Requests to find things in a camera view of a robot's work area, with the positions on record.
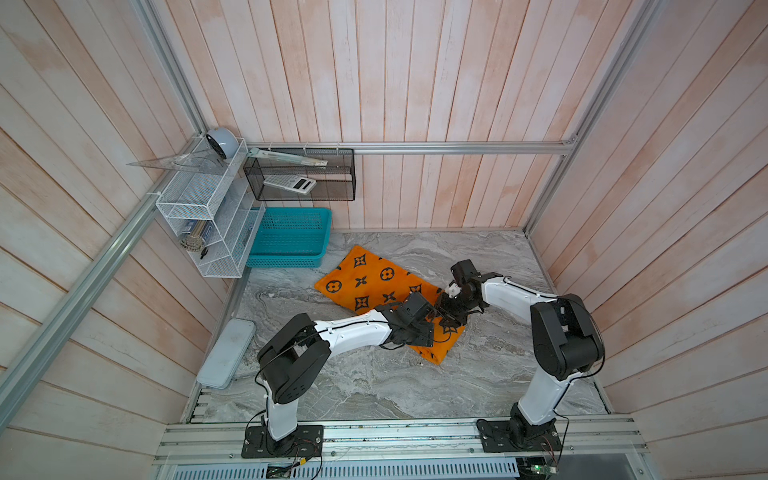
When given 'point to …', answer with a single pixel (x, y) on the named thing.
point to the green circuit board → (543, 469)
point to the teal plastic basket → (292, 237)
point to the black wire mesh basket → (334, 181)
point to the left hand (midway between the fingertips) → (421, 340)
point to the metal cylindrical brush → (195, 241)
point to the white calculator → (294, 183)
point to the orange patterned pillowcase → (365, 280)
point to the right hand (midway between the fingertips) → (432, 315)
